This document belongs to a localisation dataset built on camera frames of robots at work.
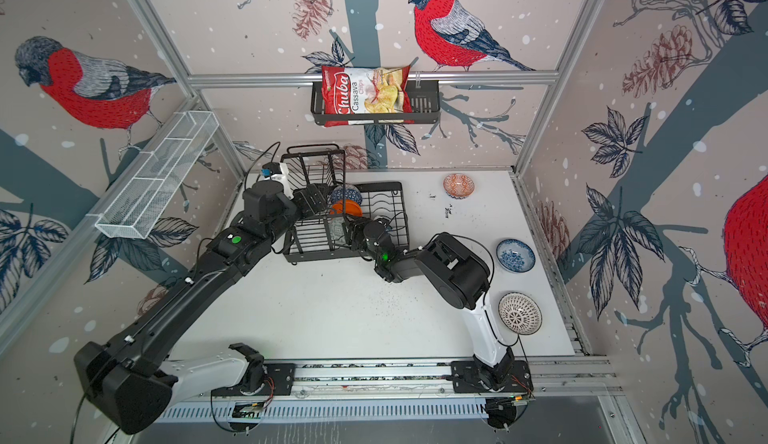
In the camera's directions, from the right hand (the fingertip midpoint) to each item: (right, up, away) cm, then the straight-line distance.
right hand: (335, 222), depth 90 cm
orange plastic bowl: (+3, +4, +17) cm, 17 cm away
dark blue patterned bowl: (+2, +9, +20) cm, 22 cm away
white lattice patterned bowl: (+54, -26, -6) cm, 60 cm away
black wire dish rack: (-6, -5, +6) cm, 10 cm away
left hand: (-1, +10, -17) cm, 19 cm away
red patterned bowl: (+43, +12, +25) cm, 51 cm away
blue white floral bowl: (+58, -12, +5) cm, 59 cm away
